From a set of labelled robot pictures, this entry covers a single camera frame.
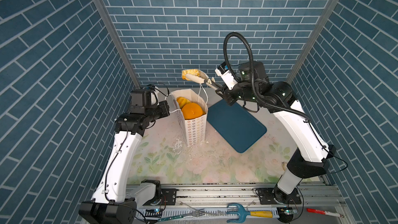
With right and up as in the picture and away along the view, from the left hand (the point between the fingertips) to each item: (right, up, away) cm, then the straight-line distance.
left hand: (170, 105), depth 71 cm
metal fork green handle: (+13, -49, -2) cm, 51 cm away
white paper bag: (+11, -12, +6) cm, 17 cm away
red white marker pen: (+71, -49, -2) cm, 86 cm away
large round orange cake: (+9, -3, +5) cm, 11 cm away
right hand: (+21, +8, -9) cm, 24 cm away
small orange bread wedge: (+4, +2, +13) cm, 14 cm away
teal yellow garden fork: (+33, -48, -4) cm, 58 cm away
